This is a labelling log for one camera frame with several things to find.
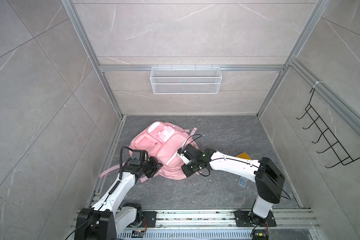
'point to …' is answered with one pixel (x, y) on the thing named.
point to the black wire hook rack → (344, 158)
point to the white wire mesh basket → (186, 80)
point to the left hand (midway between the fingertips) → (162, 160)
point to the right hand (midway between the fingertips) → (184, 169)
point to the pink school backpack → (161, 140)
